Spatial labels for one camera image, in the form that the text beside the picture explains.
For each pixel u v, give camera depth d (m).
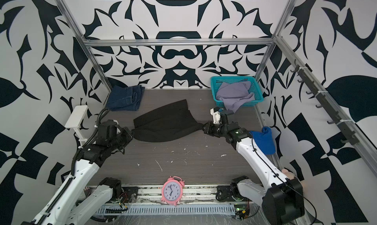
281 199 0.39
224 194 0.74
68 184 0.44
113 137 0.60
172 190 0.74
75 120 0.76
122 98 1.08
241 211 0.71
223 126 0.66
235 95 1.14
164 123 0.95
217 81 1.18
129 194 0.74
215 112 0.73
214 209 0.71
